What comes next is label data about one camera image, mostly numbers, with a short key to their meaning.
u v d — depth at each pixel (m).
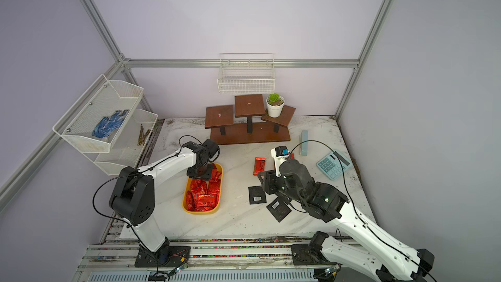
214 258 0.74
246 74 0.96
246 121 1.04
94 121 0.77
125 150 0.91
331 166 0.98
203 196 0.86
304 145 1.03
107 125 0.77
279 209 0.85
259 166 0.98
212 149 0.76
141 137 0.93
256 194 0.89
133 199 0.47
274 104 0.94
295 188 0.49
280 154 0.57
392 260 0.39
